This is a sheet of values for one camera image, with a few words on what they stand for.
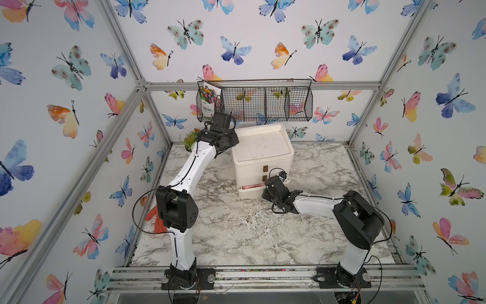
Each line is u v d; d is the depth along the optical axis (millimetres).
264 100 934
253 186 919
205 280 735
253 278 754
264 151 854
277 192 724
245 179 882
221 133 627
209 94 884
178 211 495
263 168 841
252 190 910
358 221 480
